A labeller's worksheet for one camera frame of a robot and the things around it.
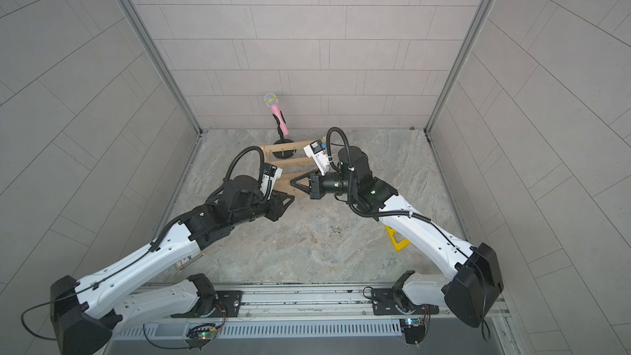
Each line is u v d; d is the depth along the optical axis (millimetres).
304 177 627
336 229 866
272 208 620
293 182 642
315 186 578
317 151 605
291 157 1063
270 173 621
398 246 821
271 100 916
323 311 707
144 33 832
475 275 380
